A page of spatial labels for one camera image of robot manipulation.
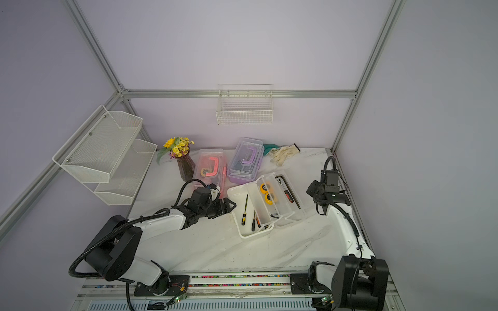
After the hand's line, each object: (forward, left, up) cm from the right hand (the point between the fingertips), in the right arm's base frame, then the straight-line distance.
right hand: (314, 191), depth 86 cm
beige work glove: (+35, +11, -13) cm, 39 cm away
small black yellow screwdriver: (-5, +32, -13) cm, 35 cm away
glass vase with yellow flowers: (+17, +61, +12) cm, 65 cm away
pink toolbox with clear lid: (+20, +51, -5) cm, 55 cm away
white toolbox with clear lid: (-2, +20, -5) cm, 21 cm away
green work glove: (+39, +18, -10) cm, 44 cm away
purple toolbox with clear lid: (+21, +31, -2) cm, 38 cm away
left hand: (-4, +38, -7) cm, 39 cm away
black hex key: (+2, +11, -2) cm, 11 cm away
